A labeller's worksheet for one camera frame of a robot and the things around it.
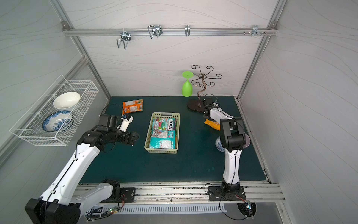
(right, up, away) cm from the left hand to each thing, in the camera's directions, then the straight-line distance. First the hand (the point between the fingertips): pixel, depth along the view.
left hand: (132, 134), depth 76 cm
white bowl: (-33, +18, -4) cm, 38 cm away
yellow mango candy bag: (+50, +3, +22) cm, 55 cm away
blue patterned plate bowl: (-31, +8, -11) cm, 34 cm away
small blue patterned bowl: (+53, -10, +15) cm, 56 cm away
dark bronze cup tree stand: (+38, +17, +39) cm, 58 cm away
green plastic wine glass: (+31, +28, +17) cm, 45 cm away
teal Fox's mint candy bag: (+15, +3, +19) cm, 25 cm away
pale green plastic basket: (+13, +10, +25) cm, 30 cm away
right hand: (+51, +10, +27) cm, 59 cm away
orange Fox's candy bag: (-12, +16, +34) cm, 40 cm away
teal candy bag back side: (+16, -5, +10) cm, 20 cm away
